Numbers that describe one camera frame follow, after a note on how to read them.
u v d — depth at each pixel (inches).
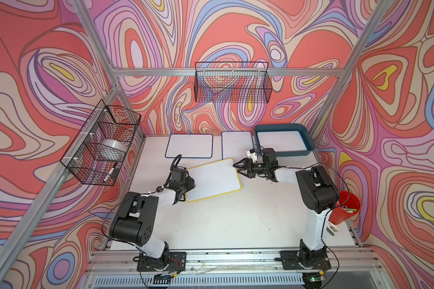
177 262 28.8
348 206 32.3
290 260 28.9
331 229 31.5
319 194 20.9
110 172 28.3
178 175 29.4
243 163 34.8
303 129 46.5
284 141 45.1
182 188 32.1
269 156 31.5
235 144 45.3
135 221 18.1
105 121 32.0
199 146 45.0
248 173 34.8
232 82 37.9
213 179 38.5
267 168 31.4
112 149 27.3
